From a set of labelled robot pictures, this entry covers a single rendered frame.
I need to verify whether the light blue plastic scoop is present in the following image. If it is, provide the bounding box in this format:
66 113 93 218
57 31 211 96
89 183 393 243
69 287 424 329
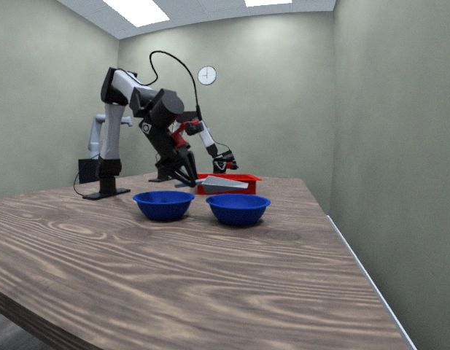
174 176 248 194

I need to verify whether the red divided box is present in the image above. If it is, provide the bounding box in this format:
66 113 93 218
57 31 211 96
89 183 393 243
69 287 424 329
198 174 262 195

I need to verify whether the blue bowl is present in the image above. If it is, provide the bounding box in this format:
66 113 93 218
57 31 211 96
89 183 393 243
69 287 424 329
133 191 195 221
206 194 271 226

